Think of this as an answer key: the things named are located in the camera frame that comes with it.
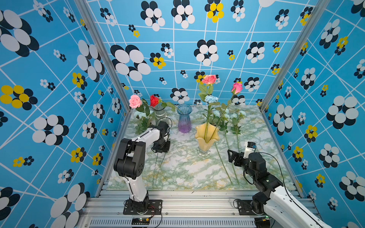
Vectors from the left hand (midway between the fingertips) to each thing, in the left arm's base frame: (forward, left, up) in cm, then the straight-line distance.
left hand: (166, 149), depth 94 cm
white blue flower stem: (-7, -37, +12) cm, 40 cm away
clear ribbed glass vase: (+20, +5, +13) cm, 24 cm away
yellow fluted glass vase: (+4, -26, +13) cm, 29 cm away
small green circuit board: (-38, +10, -4) cm, 40 cm away
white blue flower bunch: (+26, -47, 0) cm, 54 cm away
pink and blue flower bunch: (+29, -35, +5) cm, 46 cm away
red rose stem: (+17, +5, +29) cm, 34 cm away
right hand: (-6, -42, +10) cm, 44 cm away
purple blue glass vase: (+22, -12, +1) cm, 25 cm away
